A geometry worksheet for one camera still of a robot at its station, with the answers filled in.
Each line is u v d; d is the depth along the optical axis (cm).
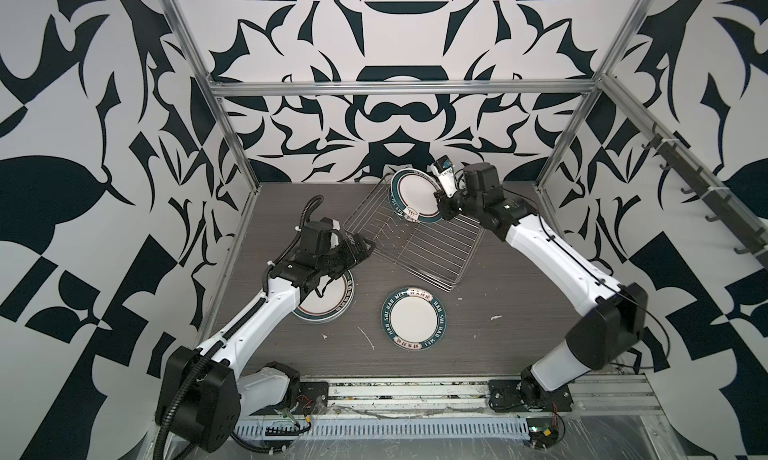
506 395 74
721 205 55
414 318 85
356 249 73
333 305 86
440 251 99
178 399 36
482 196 59
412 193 82
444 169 68
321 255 65
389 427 71
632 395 76
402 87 98
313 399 73
